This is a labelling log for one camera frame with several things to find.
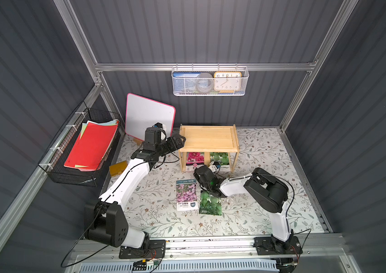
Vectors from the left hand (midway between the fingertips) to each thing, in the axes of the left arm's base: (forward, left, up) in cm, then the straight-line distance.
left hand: (177, 140), depth 82 cm
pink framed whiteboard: (+27, +24, -5) cm, 36 cm away
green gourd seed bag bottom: (+4, -26, -23) cm, 35 cm away
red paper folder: (-9, +34, +7) cm, 36 cm away
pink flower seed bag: (+3, -8, -21) cm, 23 cm away
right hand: (-3, -9, -20) cm, 22 cm away
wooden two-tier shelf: (+5, -15, -5) cm, 17 cm away
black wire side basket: (-20, +43, +10) cm, 48 cm away
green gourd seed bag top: (-23, -16, -24) cm, 37 cm away
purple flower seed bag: (-17, -4, -24) cm, 30 cm away
